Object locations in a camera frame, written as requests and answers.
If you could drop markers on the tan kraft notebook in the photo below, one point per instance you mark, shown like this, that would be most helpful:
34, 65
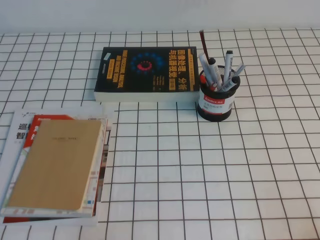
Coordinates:
58, 164

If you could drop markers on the red cover booklet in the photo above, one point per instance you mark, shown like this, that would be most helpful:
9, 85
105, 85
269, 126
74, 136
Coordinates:
37, 119

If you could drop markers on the colourful map book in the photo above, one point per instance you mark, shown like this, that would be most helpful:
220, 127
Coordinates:
88, 205

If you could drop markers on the black hardcover textbook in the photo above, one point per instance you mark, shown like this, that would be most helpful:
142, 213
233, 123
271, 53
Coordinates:
148, 74

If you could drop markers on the black mesh pen holder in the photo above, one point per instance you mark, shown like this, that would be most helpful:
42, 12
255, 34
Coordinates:
216, 106

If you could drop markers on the white marker dark cap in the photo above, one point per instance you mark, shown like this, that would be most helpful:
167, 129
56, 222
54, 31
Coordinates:
228, 85

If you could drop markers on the dark red pencil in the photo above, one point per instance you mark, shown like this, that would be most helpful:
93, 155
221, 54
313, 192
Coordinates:
202, 37

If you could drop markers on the clear barrel pen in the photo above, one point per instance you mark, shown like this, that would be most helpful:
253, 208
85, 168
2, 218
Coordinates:
238, 70

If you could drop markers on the red cap pen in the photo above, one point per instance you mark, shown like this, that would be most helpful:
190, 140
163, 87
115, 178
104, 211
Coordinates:
203, 80

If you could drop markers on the white printed brochure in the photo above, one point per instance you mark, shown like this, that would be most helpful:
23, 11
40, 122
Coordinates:
19, 133

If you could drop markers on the grey marker tall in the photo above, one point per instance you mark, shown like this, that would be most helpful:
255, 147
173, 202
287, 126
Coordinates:
227, 66

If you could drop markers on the white marker black cap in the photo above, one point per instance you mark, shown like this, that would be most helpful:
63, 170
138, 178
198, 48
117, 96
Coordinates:
215, 74

